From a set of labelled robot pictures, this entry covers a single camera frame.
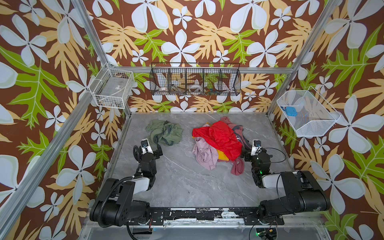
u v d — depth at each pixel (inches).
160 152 32.7
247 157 32.6
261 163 27.2
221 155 35.7
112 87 33.3
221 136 34.8
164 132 39.5
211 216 29.5
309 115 32.2
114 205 16.8
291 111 33.9
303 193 17.7
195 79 38.5
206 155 36.5
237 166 35.8
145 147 28.9
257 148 30.2
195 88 38.8
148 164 26.6
